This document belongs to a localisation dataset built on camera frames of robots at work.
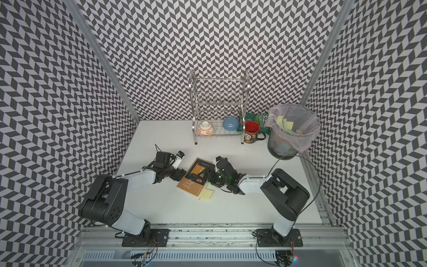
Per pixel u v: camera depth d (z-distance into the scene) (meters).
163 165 0.74
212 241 0.74
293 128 0.99
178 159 0.85
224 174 0.70
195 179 0.90
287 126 0.99
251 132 1.01
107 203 0.45
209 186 0.88
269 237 0.66
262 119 1.15
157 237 0.73
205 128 1.02
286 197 0.46
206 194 0.85
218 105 1.13
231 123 1.13
